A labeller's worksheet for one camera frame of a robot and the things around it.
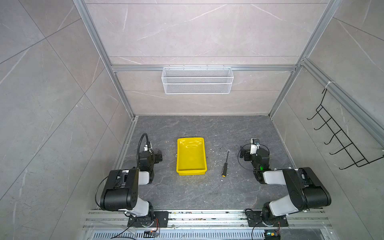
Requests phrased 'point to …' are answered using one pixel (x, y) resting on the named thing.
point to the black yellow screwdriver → (225, 167)
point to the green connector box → (272, 234)
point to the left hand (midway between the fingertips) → (150, 147)
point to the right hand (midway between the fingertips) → (248, 145)
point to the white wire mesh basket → (198, 80)
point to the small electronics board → (150, 234)
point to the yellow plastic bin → (191, 158)
